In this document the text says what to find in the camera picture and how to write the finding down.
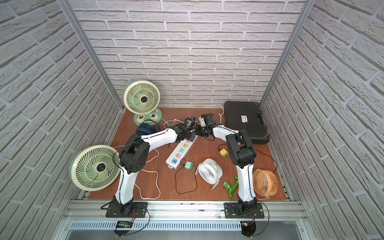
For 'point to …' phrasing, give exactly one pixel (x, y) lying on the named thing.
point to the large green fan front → (94, 168)
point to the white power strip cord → (220, 115)
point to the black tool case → (241, 115)
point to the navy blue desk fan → (144, 129)
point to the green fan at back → (142, 97)
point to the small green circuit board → (124, 224)
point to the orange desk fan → (265, 184)
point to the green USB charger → (189, 165)
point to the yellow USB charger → (224, 153)
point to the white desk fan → (210, 171)
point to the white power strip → (179, 153)
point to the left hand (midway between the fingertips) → (188, 129)
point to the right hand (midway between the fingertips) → (196, 131)
